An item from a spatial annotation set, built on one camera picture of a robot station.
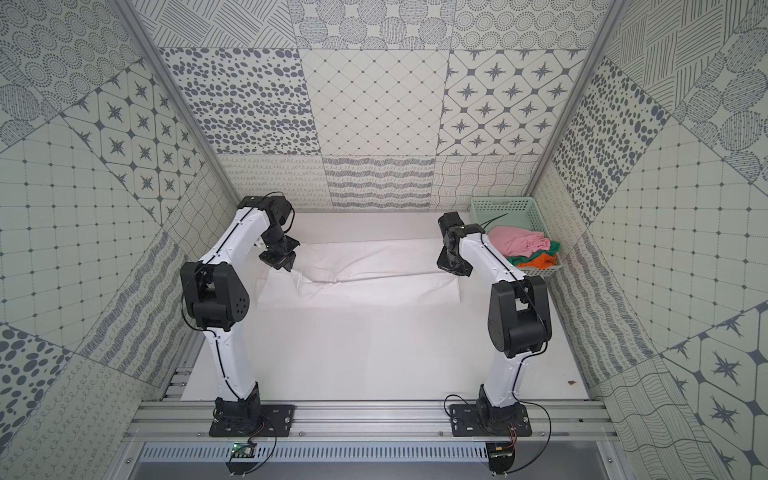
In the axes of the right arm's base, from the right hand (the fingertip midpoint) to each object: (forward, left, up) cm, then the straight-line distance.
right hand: (455, 271), depth 92 cm
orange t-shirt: (+4, -28, +1) cm, 29 cm away
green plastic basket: (+33, -28, -7) cm, 44 cm away
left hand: (0, +53, +3) cm, 53 cm away
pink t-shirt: (+12, -23, 0) cm, 26 cm away
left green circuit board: (-46, +56, -11) cm, 73 cm away
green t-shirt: (+8, -33, +2) cm, 34 cm away
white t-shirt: (+4, +20, -7) cm, 21 cm away
